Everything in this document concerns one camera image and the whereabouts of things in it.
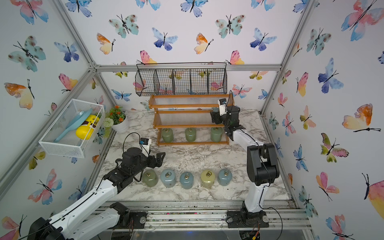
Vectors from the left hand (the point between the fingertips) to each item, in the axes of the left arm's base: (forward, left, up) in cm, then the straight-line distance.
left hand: (159, 151), depth 81 cm
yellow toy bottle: (+2, +31, +15) cm, 35 cm away
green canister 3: (+17, -16, -8) cm, 25 cm away
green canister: (-11, +5, -9) cm, 15 cm away
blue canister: (-13, -15, -8) cm, 21 cm away
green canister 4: (+17, -33, -8) cm, 38 cm away
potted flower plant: (+27, +32, -4) cm, 43 cm away
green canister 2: (+17, -1, -8) cm, 19 cm away
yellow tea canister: (-12, -26, -7) cm, 29 cm away
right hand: (+25, -34, +6) cm, 43 cm away
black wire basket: (+45, -11, +15) cm, 49 cm away
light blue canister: (-12, -5, -7) cm, 15 cm away
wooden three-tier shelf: (+35, -12, -14) cm, 40 cm away
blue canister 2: (-11, -35, -9) cm, 38 cm away
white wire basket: (-8, +31, +19) cm, 37 cm away
